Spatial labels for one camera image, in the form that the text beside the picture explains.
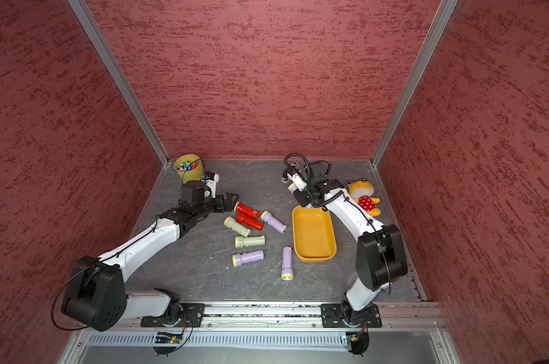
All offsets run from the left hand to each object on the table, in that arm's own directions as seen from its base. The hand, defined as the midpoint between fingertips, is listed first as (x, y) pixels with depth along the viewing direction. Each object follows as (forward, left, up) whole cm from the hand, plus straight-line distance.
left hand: (228, 199), depth 86 cm
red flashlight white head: (+3, -5, -12) cm, 14 cm away
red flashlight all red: (0, -7, -14) cm, 15 cm away
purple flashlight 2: (-1, -15, -12) cm, 19 cm away
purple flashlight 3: (-19, -4, -12) cm, 23 cm away
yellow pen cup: (+15, +18, -3) cm, 24 cm away
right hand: (+3, -29, -2) cm, 29 cm away
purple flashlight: (+5, -25, +2) cm, 26 cm away
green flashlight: (-4, 0, -12) cm, 12 cm away
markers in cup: (+22, +24, -4) cm, 32 cm away
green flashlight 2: (-12, -5, -12) cm, 18 cm away
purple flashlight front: (-24, -23, -12) cm, 35 cm away
